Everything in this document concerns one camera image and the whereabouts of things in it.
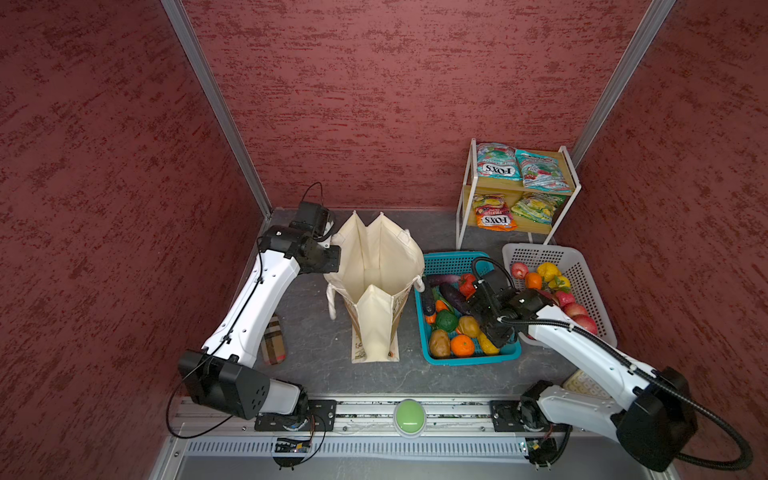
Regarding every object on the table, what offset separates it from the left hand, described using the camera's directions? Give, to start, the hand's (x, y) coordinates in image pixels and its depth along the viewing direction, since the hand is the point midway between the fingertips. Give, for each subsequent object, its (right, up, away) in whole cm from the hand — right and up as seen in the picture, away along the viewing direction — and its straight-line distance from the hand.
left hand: (329, 269), depth 77 cm
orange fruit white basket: (+62, -5, +17) cm, 65 cm away
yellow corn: (+43, -21, +2) cm, 48 cm away
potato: (+30, -22, +5) cm, 37 cm away
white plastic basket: (+76, -8, +18) cm, 79 cm away
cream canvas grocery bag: (+12, -1, +23) cm, 26 cm away
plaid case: (-17, -23, +6) cm, 29 cm away
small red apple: (+59, -3, +21) cm, 63 cm away
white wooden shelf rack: (+51, +22, +4) cm, 56 cm away
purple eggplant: (+36, -10, +16) cm, 41 cm away
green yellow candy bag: (+65, +18, +20) cm, 71 cm away
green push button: (+21, -37, -4) cm, 43 cm away
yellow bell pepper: (+69, -3, +20) cm, 72 cm away
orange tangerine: (+36, -22, +4) cm, 43 cm away
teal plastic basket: (+33, -19, +6) cm, 39 cm away
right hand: (+38, -16, +4) cm, 42 cm away
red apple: (+72, -15, +8) cm, 74 cm away
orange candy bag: (+50, +16, +18) cm, 55 cm away
